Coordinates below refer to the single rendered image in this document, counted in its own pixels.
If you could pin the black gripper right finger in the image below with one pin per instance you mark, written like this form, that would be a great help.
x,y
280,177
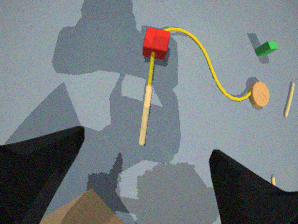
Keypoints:
x,y
246,198

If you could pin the round wooden button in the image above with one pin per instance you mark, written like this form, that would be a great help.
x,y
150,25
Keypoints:
x,y
259,94

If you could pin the small green block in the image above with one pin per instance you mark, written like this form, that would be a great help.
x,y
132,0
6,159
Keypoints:
x,y
266,48

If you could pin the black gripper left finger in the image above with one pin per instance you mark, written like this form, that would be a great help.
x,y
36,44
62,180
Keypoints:
x,y
31,172

